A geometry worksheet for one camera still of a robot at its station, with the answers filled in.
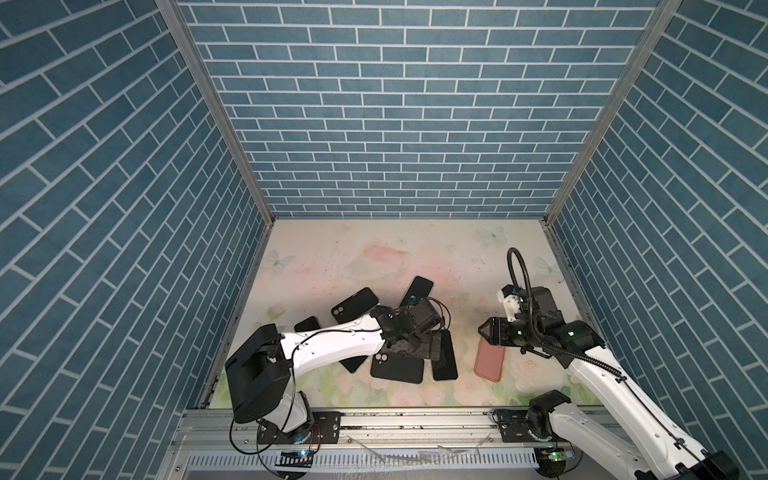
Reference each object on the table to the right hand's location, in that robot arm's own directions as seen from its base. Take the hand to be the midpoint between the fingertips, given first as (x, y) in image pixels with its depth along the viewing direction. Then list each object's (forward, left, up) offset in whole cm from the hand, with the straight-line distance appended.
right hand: (484, 327), depth 78 cm
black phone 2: (-8, +9, -11) cm, 16 cm away
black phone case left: (+10, +38, -13) cm, 41 cm away
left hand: (-6, +15, -5) cm, 17 cm away
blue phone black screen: (+18, +17, -11) cm, 27 cm away
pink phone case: (-4, -4, -13) cm, 14 cm away
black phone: (+2, +52, -11) cm, 53 cm away
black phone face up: (-8, +35, -12) cm, 38 cm away
